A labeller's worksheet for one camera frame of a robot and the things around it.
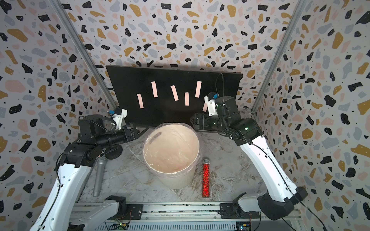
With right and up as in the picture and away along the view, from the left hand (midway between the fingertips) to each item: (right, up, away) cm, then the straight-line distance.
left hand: (144, 129), depth 63 cm
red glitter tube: (+28, -31, +16) cm, 44 cm away
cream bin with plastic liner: (+10, -12, +15) cm, 22 cm away
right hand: (+24, +5, +1) cm, 24 cm away
